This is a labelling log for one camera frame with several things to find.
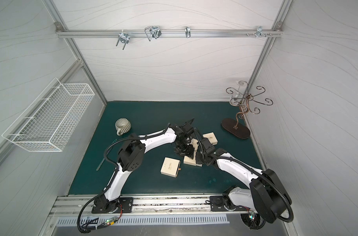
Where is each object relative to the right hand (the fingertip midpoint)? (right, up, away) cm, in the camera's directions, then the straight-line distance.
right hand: (200, 156), depth 88 cm
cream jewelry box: (-5, -3, -2) cm, 6 cm away
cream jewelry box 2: (-3, +9, -1) cm, 10 cm away
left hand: (-6, -1, 0) cm, 6 cm away
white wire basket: (-75, +21, -19) cm, 80 cm away
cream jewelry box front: (-17, -5, -4) cm, 19 cm away
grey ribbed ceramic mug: (-54, +18, +16) cm, 59 cm away
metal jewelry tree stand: (+31, +14, +14) cm, 37 cm away
